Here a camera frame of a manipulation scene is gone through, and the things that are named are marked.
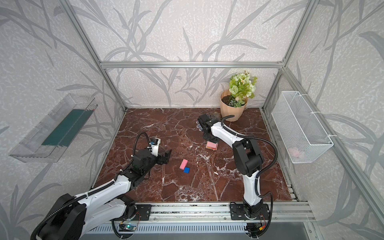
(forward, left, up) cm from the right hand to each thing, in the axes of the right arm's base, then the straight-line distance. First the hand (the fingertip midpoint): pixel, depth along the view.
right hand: (210, 134), depth 97 cm
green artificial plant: (+22, -20, +20) cm, 36 cm away
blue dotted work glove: (+11, +8, -6) cm, 15 cm away
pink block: (-7, -1, -3) cm, 8 cm away
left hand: (-11, +26, +6) cm, 29 cm away
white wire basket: (-20, -37, +28) cm, 50 cm away
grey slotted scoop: (+20, -4, -4) cm, 21 cm away
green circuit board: (-49, +42, -6) cm, 65 cm away
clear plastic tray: (-21, +71, +27) cm, 79 cm away
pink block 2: (-18, +17, -5) cm, 25 cm away
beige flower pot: (+18, -14, +8) cm, 25 cm away
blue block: (-22, +15, -5) cm, 27 cm away
